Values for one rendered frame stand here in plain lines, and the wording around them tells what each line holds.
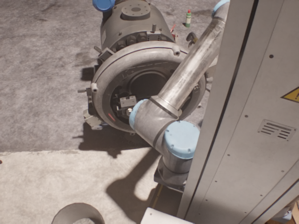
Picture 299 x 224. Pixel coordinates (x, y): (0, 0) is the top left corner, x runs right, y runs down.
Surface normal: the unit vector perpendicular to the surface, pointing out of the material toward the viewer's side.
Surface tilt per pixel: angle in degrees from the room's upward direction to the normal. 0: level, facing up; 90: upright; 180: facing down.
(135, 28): 7
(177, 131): 5
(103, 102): 90
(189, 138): 5
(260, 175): 90
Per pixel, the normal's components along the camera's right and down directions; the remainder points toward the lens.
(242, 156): -0.37, 0.70
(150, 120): -0.28, -0.28
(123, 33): -0.39, -0.55
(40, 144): 0.00, -0.65
